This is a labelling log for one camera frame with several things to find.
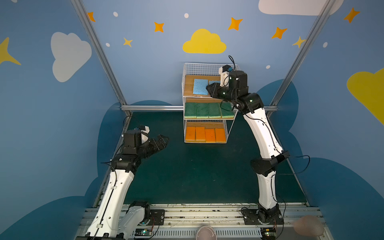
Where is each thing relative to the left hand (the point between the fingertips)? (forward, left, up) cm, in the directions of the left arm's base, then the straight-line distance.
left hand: (163, 140), depth 74 cm
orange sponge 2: (+19, -20, -23) cm, 36 cm away
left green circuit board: (-37, +8, -26) cm, 46 cm away
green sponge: (+21, -13, +1) cm, 25 cm away
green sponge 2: (+21, -20, +1) cm, 29 cm away
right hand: (+21, -23, +19) cm, 36 cm away
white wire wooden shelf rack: (+35, -24, -24) cm, 49 cm away
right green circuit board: (-36, -53, -26) cm, 69 cm away
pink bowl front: (-36, -23, -24) cm, 49 cm away
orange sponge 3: (+20, -27, -23) cm, 41 cm away
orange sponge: (+21, -13, -23) cm, 33 cm away
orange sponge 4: (+19, -33, -21) cm, 44 cm away
